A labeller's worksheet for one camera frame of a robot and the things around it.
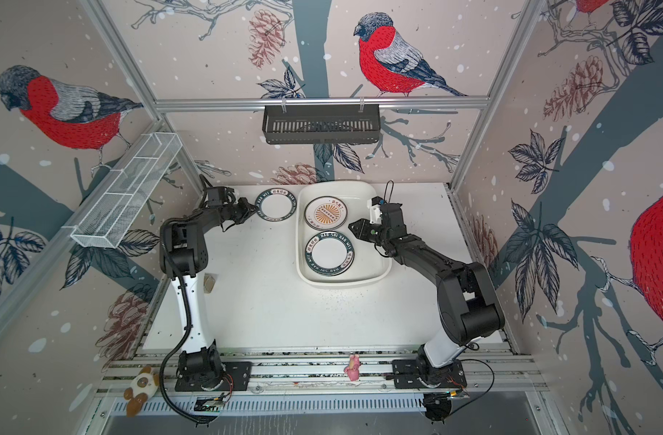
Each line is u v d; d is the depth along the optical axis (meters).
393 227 0.71
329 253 0.98
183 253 0.63
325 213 1.10
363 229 0.80
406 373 0.74
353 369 0.72
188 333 0.63
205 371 0.66
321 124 1.07
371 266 0.96
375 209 0.83
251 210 1.07
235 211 0.98
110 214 0.73
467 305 0.46
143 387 0.70
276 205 1.14
